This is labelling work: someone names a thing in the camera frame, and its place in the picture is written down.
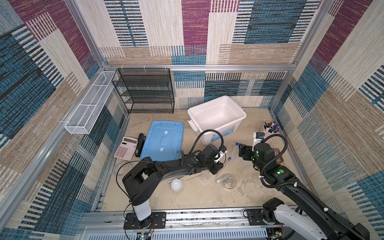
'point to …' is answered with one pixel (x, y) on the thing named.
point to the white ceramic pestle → (218, 181)
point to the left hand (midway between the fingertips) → (220, 161)
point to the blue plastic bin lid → (164, 141)
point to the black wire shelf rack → (145, 90)
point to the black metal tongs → (169, 181)
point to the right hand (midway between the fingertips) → (246, 147)
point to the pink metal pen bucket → (270, 128)
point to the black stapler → (141, 139)
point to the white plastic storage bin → (222, 113)
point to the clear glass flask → (228, 181)
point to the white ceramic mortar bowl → (176, 185)
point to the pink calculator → (126, 148)
